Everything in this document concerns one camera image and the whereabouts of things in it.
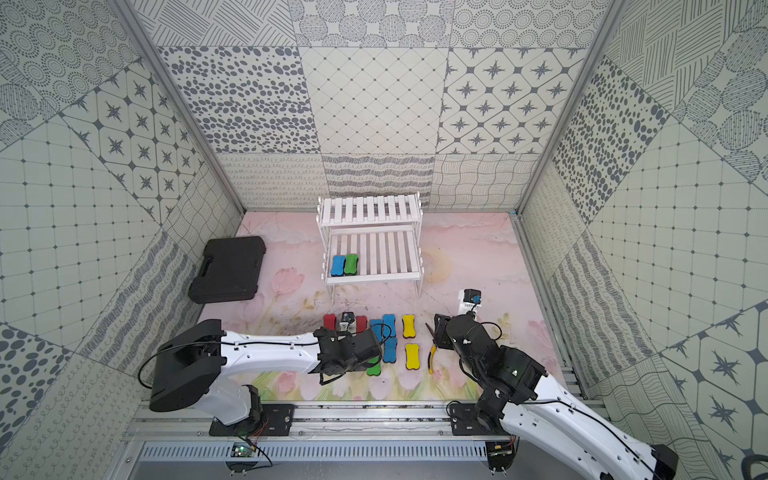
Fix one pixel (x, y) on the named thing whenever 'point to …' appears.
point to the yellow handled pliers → (431, 353)
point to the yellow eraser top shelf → (409, 326)
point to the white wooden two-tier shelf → (371, 240)
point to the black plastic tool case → (231, 270)
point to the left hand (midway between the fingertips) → (366, 355)
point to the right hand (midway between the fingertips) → (444, 321)
